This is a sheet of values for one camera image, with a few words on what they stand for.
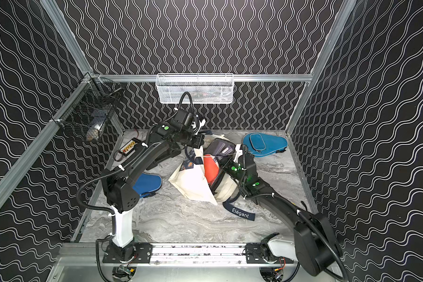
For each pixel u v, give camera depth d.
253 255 0.73
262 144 1.09
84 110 0.92
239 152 0.75
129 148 1.10
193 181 0.80
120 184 0.48
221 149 0.84
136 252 0.73
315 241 0.41
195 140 0.73
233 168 0.70
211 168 0.81
